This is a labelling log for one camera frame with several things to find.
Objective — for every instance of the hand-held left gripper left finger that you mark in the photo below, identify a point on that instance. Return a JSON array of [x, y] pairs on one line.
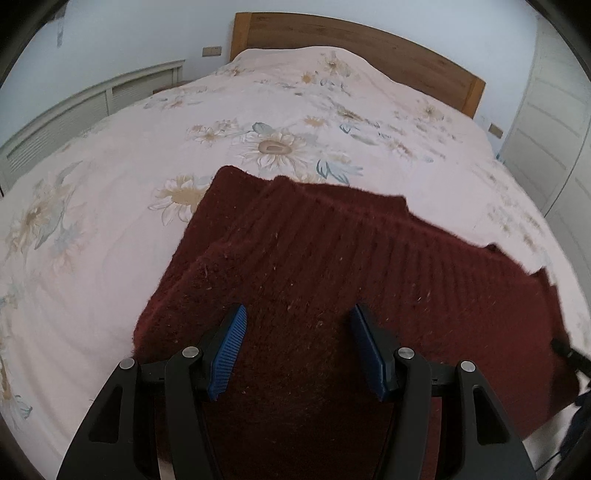
[[226, 355]]

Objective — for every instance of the white panelled wardrobe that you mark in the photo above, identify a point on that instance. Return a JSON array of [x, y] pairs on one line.
[[549, 129]]

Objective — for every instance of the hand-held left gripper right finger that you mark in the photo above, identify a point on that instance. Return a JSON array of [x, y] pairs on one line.
[[367, 350]]

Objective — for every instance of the wooden bed headboard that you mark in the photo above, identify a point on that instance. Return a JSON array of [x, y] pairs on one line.
[[369, 41]]

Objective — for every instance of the beige wall socket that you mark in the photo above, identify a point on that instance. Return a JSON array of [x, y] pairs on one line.
[[496, 129], [212, 51]]

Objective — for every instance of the floral pink bedspread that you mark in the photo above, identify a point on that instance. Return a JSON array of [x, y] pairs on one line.
[[138, 194]]

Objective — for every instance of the person's dark blue clothing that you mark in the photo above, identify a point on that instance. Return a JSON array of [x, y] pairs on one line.
[[579, 420]]

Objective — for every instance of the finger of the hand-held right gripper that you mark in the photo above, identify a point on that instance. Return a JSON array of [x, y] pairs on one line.
[[575, 354]]

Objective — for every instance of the dark red knitted sweater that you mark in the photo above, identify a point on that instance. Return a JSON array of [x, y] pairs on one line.
[[323, 258]]

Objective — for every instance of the white louvred cabinet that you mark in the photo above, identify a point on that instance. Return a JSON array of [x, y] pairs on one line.
[[64, 115]]

